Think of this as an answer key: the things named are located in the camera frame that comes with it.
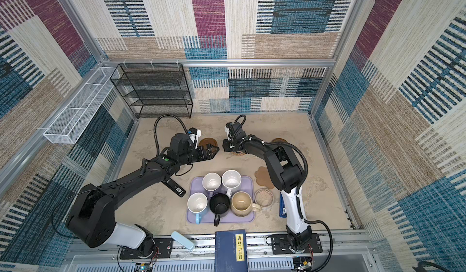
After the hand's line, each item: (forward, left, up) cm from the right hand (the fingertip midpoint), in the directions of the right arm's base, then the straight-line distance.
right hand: (227, 145), depth 101 cm
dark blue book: (-49, -1, -3) cm, 49 cm away
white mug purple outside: (-20, +8, 0) cm, 22 cm away
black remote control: (-23, +25, 0) cm, 33 cm away
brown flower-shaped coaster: (-16, -18, -7) cm, 25 cm away
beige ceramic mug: (-30, -7, -4) cm, 31 cm away
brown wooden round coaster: (+7, +12, -4) cm, 14 cm away
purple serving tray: (-20, +16, -4) cm, 26 cm away
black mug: (-30, +3, -2) cm, 31 cm away
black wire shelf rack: (+31, +42, +15) cm, 54 cm away
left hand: (-10, +5, +14) cm, 18 cm away
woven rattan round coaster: (-10, -7, +8) cm, 15 cm away
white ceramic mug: (-19, -2, -2) cm, 19 cm away
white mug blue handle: (-30, +13, -2) cm, 33 cm away
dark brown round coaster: (+5, -30, -4) cm, 31 cm away
